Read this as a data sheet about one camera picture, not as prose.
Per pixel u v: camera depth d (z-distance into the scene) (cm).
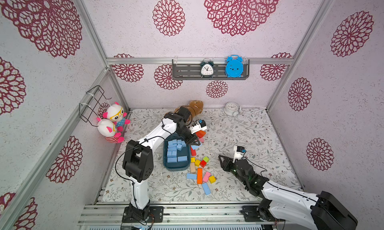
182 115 71
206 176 85
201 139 103
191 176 86
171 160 93
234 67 90
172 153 92
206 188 81
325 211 42
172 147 96
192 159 91
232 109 117
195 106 109
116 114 93
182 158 93
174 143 97
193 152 95
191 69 94
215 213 76
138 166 49
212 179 83
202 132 107
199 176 86
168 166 91
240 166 63
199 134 105
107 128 83
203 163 90
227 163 73
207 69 90
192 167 88
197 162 90
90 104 76
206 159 92
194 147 81
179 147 96
